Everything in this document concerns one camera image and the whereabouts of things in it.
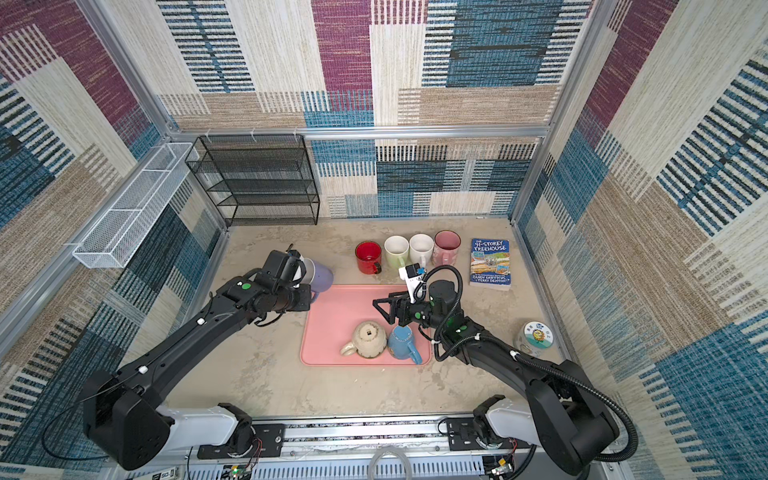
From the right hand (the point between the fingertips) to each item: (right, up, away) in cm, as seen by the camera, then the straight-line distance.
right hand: (382, 304), depth 80 cm
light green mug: (+4, +14, +22) cm, 27 cm away
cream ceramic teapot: (-4, -10, +1) cm, 11 cm away
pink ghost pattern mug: (+21, +15, +20) cm, 33 cm away
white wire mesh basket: (-63, +17, -9) cm, 65 cm away
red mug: (-5, +12, +25) cm, 29 cm away
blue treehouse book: (+37, +10, +25) cm, 45 cm away
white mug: (+12, +14, +20) cm, 27 cm away
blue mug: (+5, -11, 0) cm, 12 cm away
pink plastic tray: (-15, -5, +13) cm, 20 cm away
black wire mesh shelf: (-46, +40, +30) cm, 67 cm away
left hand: (-20, +3, +1) cm, 20 cm away
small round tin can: (+41, -9, +1) cm, 42 cm away
